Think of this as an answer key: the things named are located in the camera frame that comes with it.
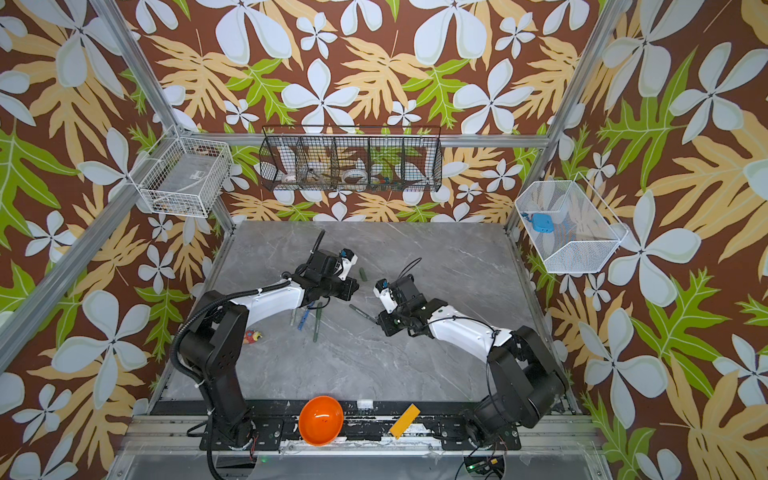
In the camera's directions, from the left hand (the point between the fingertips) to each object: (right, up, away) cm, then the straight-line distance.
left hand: (358, 282), depth 94 cm
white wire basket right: (+62, +16, -11) cm, 65 cm away
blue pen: (-18, -14, -1) cm, 23 cm away
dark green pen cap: (+1, +2, +11) cm, 11 cm away
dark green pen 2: (-13, -13, +1) cm, 18 cm away
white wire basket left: (-50, +32, -8) cm, 60 cm away
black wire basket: (-2, +41, +3) cm, 41 cm away
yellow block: (+14, -35, -18) cm, 42 cm away
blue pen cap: (-17, -10, +2) cm, 19 cm away
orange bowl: (-8, -34, -18) cm, 40 cm away
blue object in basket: (+54, +18, -10) cm, 57 cm away
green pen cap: (-13, -9, +1) cm, 16 cm away
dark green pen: (+2, -10, +1) cm, 11 cm away
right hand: (+6, -11, -8) cm, 15 cm away
